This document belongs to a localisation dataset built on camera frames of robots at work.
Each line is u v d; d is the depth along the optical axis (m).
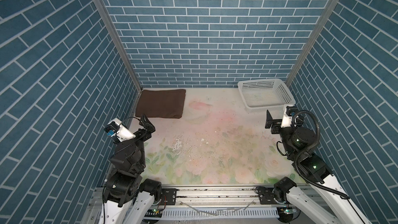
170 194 0.74
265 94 1.19
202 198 0.75
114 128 0.47
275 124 0.59
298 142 0.47
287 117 0.54
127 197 0.42
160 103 1.10
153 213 0.72
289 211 0.71
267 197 0.74
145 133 0.54
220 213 0.70
